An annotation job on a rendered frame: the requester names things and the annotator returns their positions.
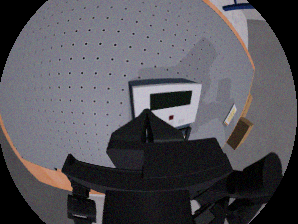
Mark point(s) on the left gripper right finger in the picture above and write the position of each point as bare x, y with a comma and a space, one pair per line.
161, 131

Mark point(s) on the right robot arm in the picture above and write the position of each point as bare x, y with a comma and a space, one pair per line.
257, 180

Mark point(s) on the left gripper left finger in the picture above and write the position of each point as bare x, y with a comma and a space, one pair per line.
133, 130

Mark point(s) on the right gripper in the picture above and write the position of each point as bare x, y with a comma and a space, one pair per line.
192, 195

